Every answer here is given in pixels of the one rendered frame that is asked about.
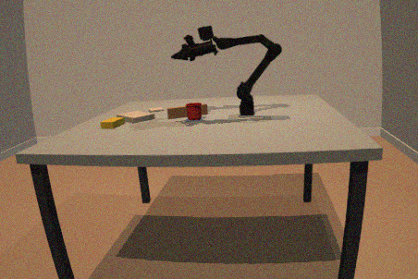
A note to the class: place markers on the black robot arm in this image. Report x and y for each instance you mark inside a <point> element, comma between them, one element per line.
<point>245,88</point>

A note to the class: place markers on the orange wooden flat bar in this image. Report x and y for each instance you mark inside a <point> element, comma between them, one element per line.
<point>181,111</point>

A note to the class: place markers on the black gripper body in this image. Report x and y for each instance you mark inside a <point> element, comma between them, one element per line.
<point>193,51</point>

